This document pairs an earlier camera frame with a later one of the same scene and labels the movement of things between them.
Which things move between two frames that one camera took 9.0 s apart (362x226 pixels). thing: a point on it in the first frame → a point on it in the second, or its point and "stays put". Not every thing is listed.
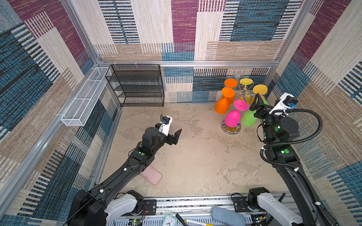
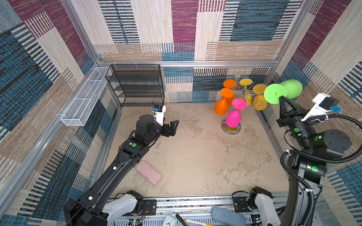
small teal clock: [169, 221] stays put
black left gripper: [176, 134] → [172, 129]
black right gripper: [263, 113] → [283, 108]
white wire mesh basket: [78, 113] stays put
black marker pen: [184, 222] stays put
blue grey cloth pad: [226, 217] stays put
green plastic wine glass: [248, 117] → [290, 89]
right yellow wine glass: [260, 89] stays put
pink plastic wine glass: [232, 117] stays put
